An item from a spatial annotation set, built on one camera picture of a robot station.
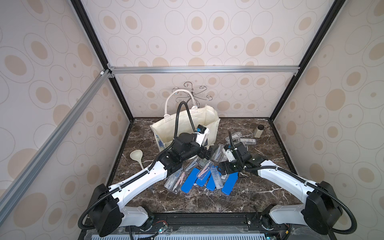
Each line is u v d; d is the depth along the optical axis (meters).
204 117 0.93
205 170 0.90
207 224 0.74
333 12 0.69
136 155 0.97
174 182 0.86
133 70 0.92
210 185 0.85
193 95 0.89
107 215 0.38
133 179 0.45
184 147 0.56
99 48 0.81
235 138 1.06
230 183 0.87
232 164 0.73
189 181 0.87
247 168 0.59
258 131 1.03
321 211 0.40
